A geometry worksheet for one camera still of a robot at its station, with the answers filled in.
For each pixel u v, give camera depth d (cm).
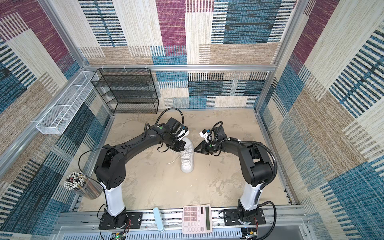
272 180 47
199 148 89
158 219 72
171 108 81
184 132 74
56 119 71
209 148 83
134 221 73
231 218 73
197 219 72
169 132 71
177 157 94
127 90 109
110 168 49
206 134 89
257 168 49
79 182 68
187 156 91
